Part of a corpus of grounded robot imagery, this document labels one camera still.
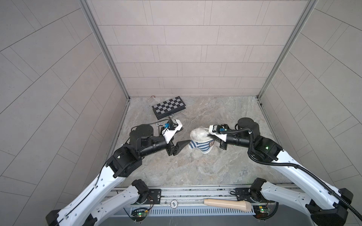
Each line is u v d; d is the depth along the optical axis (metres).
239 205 0.66
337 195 0.38
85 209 0.37
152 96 1.20
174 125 0.46
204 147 0.63
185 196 0.72
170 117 1.02
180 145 0.51
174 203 0.69
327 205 0.38
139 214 0.65
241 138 0.53
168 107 1.05
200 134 0.62
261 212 0.68
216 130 0.50
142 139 0.42
